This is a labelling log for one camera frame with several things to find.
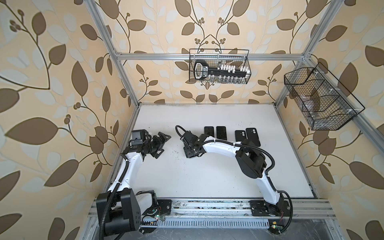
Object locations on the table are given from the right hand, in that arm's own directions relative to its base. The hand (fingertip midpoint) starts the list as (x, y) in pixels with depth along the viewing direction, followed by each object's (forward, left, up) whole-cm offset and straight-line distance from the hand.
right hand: (191, 152), depth 93 cm
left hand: (0, +12, +13) cm, 18 cm away
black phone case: (+12, -43, -3) cm, 45 cm away
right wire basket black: (+7, -68, +33) cm, 76 cm away
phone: (+17, -13, -1) cm, 21 cm away
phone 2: (+16, -22, -2) cm, 27 cm away
